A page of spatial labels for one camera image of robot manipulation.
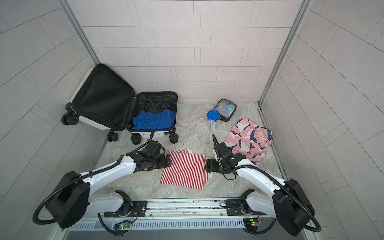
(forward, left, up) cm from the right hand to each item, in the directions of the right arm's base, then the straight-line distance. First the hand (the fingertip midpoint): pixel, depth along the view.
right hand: (209, 169), depth 81 cm
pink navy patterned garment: (+18, -28, -1) cm, 33 cm away
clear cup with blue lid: (+29, -5, +10) cm, 31 cm away
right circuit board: (-25, -17, -4) cm, 31 cm away
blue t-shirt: (+34, +34, +5) cm, 48 cm away
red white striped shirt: (+1, +12, -1) cm, 12 cm away
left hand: (+6, +22, 0) cm, 22 cm away
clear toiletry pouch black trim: (+46, -18, -1) cm, 49 cm away
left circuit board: (-23, +39, +2) cm, 46 cm away
